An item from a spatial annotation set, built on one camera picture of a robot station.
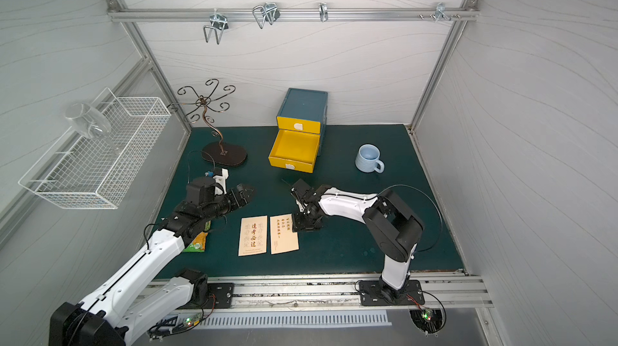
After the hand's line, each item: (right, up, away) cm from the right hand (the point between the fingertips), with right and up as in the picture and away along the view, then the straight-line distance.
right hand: (298, 227), depth 86 cm
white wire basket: (-55, +22, -19) cm, 63 cm away
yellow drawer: (-2, +28, +15) cm, 32 cm away
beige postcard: (-6, -4, 0) cm, 7 cm away
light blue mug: (+28, +25, +14) cm, 40 cm away
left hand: (-16, +14, -7) cm, 22 cm away
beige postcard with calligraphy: (-17, -3, 0) cm, 17 cm away
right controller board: (+41, -24, -14) cm, 49 cm away
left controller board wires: (-34, -21, -19) cm, 45 cm away
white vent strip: (-2, -22, -16) cm, 27 cm away
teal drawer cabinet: (+2, +45, +15) cm, 48 cm away
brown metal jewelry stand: (-37, +27, +22) cm, 51 cm away
